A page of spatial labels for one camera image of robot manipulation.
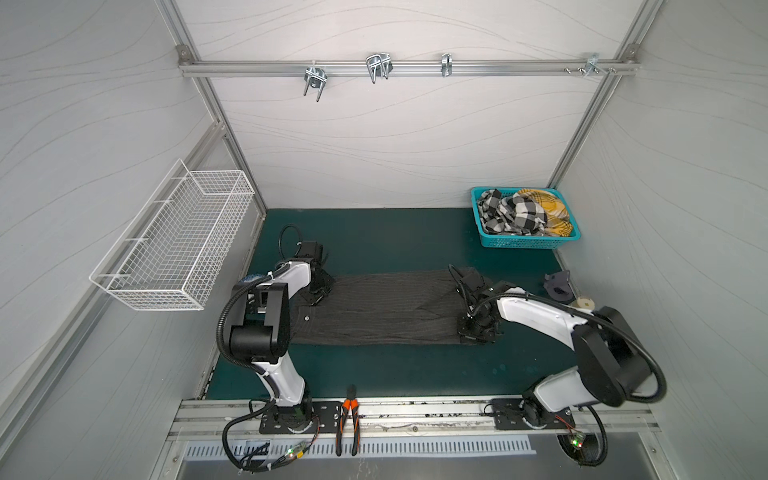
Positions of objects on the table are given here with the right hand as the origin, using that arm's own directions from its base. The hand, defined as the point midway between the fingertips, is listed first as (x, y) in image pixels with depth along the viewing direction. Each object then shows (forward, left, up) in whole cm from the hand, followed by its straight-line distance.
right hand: (466, 332), depth 86 cm
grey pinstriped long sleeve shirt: (+6, +18, +3) cm, 19 cm away
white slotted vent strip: (-29, +26, -2) cm, 40 cm away
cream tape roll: (+7, -32, +9) cm, 34 cm away
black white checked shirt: (+40, -18, +10) cm, 45 cm away
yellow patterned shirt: (+39, -34, +7) cm, 52 cm away
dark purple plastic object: (+17, -32, 0) cm, 36 cm away
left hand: (+13, +43, 0) cm, 45 cm away
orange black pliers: (-20, +31, 0) cm, 38 cm away
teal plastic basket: (+33, -13, +3) cm, 35 cm away
